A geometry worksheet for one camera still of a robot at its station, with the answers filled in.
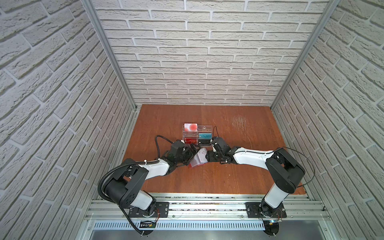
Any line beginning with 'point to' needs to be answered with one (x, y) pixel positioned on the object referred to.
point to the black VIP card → (205, 141)
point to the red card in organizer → (190, 141)
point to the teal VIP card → (204, 135)
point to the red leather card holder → (199, 159)
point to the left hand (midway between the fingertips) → (199, 149)
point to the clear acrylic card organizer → (201, 129)
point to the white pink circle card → (190, 127)
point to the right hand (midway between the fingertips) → (208, 155)
